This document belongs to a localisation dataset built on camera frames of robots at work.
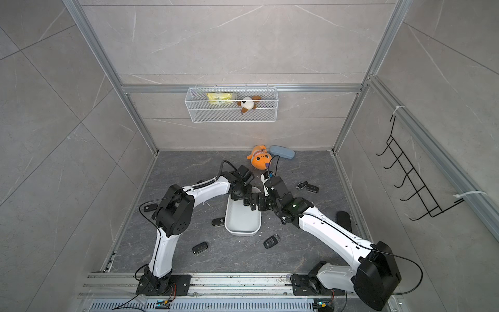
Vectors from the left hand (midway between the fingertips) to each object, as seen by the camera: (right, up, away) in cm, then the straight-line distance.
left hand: (252, 192), depth 97 cm
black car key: (-16, -13, -7) cm, 21 cm away
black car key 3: (-52, -7, -3) cm, 52 cm away
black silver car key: (+9, -20, -13) cm, 25 cm away
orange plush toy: (+4, +18, +9) cm, 21 cm away
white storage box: (-5, -12, -6) cm, 15 cm away
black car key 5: (+32, +2, +4) cm, 33 cm away
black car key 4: (+26, +3, +4) cm, 27 cm away
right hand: (+3, +1, -17) cm, 17 cm away
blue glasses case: (+18, +22, +19) cm, 35 cm away
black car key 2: (-22, -22, -15) cm, 34 cm away
